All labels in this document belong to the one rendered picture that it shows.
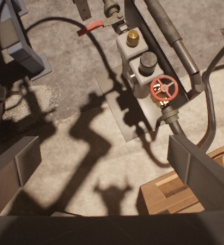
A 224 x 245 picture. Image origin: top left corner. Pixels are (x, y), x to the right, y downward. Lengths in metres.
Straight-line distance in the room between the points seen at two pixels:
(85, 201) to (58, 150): 0.32
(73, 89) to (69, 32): 0.38
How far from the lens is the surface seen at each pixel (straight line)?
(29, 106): 1.12
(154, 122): 0.95
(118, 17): 0.60
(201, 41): 1.20
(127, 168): 0.95
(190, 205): 0.53
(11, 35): 1.02
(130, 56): 0.55
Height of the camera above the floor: 0.94
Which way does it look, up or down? 81 degrees down
